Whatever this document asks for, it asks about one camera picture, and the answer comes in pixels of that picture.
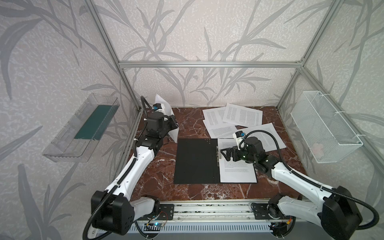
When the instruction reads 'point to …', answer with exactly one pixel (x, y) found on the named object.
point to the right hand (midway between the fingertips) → (227, 145)
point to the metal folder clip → (217, 156)
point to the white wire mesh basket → (327, 135)
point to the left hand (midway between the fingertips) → (177, 112)
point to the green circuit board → (152, 226)
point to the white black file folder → (196, 161)
